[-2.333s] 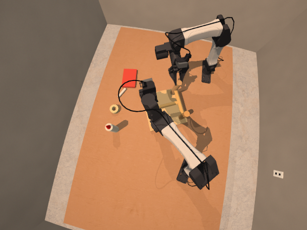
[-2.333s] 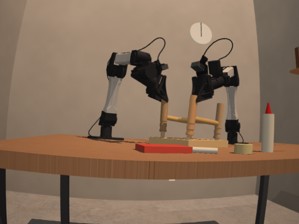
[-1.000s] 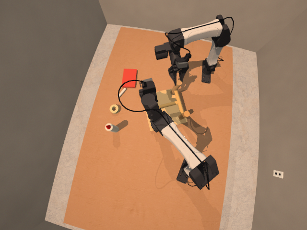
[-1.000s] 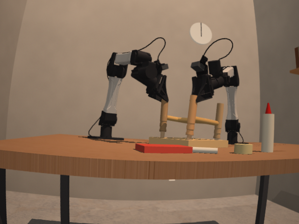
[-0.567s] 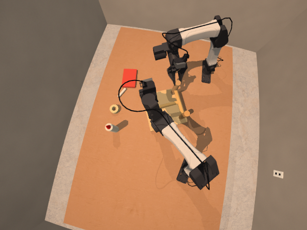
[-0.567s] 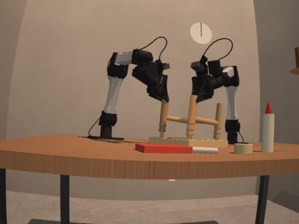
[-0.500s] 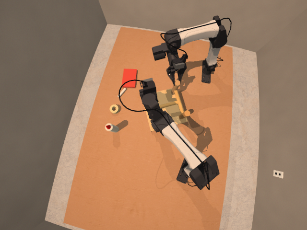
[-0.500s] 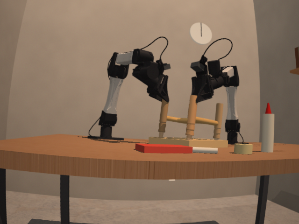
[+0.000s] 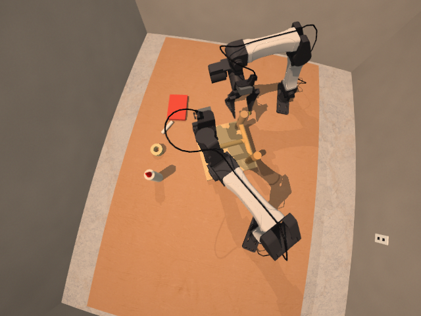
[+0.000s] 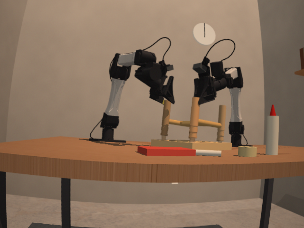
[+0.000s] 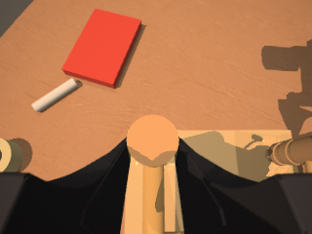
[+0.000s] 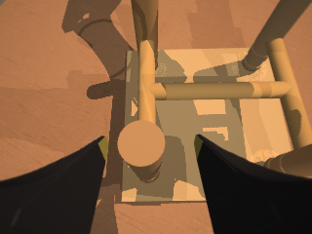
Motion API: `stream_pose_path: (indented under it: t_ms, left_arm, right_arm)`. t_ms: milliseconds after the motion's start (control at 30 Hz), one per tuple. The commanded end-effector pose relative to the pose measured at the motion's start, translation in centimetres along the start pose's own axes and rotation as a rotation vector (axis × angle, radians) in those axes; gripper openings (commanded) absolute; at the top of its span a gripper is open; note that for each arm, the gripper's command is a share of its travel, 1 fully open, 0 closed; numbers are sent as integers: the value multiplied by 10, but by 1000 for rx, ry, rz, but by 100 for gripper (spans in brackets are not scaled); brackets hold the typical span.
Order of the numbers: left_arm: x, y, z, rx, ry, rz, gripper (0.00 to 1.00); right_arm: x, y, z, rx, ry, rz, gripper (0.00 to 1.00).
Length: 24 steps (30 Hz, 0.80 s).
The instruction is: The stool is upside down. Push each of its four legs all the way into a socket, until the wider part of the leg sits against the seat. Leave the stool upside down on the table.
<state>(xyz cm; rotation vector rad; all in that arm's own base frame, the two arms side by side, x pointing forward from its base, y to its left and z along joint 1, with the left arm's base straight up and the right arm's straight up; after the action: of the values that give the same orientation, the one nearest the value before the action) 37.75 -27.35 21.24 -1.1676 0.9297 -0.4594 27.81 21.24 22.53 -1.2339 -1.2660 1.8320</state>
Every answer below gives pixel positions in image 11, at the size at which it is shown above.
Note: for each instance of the red flat rectangular block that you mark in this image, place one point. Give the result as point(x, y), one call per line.
point(102, 49)

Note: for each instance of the wooden stool legs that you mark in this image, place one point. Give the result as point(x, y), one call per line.
point(152, 140)

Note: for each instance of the white cylinder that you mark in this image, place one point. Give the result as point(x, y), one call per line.
point(54, 95)

